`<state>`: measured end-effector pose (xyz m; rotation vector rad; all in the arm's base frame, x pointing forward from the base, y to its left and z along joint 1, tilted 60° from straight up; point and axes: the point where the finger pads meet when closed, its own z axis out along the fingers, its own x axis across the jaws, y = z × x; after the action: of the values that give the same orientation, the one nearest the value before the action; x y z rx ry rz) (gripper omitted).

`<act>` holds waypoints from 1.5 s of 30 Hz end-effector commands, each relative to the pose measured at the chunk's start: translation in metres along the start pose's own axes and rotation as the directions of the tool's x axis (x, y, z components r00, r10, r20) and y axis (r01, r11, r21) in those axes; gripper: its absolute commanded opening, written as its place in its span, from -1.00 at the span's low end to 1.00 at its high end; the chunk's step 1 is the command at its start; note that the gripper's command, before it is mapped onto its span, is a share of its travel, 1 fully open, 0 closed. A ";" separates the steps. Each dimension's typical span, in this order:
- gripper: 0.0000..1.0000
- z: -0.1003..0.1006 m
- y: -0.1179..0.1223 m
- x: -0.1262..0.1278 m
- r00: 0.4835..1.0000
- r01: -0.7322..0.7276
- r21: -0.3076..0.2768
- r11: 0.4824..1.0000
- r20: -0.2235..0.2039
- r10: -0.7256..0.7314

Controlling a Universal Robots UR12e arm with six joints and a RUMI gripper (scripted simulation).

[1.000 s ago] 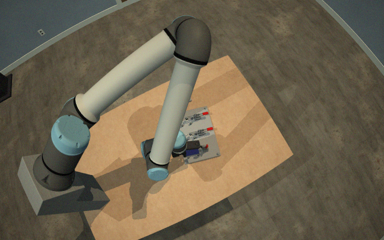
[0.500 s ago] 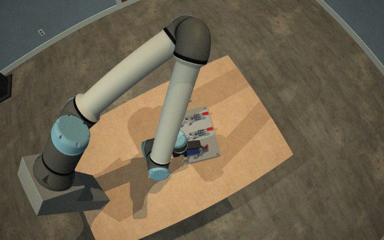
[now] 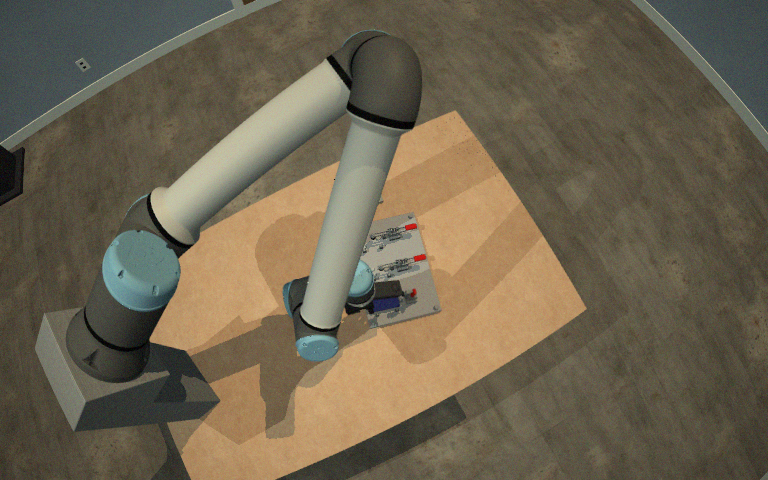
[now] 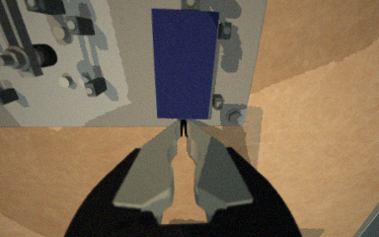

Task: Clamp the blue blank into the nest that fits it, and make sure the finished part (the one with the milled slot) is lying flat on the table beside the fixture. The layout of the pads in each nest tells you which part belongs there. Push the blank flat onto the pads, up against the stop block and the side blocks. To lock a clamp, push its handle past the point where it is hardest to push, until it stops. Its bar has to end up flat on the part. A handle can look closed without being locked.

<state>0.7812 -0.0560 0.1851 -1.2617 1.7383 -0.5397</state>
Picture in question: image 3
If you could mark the grey toggle clamp with red handle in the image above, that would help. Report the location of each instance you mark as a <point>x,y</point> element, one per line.
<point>407,297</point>

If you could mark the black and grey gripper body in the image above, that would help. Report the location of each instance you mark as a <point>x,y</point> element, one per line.
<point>349,308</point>

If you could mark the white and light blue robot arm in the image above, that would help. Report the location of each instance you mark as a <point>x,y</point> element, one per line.
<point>139,273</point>

